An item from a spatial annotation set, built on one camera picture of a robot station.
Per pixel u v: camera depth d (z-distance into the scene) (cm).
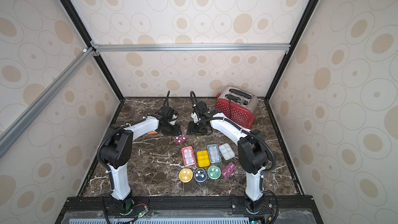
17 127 53
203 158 88
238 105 92
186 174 83
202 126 74
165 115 79
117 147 52
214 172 83
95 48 90
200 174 83
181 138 97
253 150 49
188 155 90
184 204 75
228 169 83
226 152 90
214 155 90
